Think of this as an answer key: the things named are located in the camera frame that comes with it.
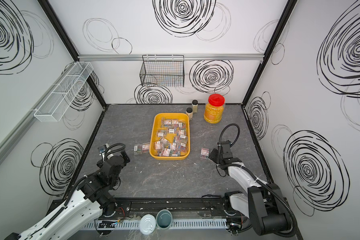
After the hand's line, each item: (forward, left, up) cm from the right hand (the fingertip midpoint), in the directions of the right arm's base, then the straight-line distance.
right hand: (214, 155), depth 90 cm
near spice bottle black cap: (+31, +16, +7) cm, 35 cm away
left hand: (-6, +53, +13) cm, 55 cm away
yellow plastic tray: (+13, +28, -1) cm, 31 cm away
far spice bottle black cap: (+41, +11, +5) cm, 43 cm away
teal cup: (-33, +27, -1) cm, 43 cm away
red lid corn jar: (+28, -1, +9) cm, 30 cm away
